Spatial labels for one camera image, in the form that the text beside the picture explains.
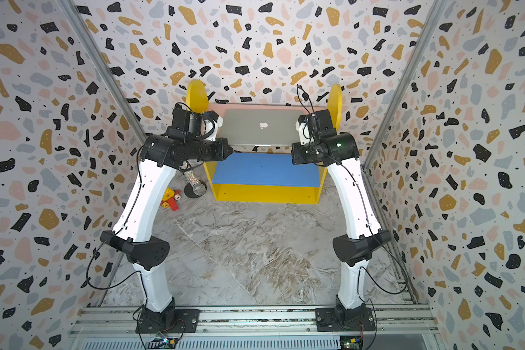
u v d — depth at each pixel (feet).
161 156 1.55
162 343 2.37
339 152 1.59
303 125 2.13
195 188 3.01
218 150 2.06
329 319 2.40
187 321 2.40
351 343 2.35
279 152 3.97
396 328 2.44
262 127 2.51
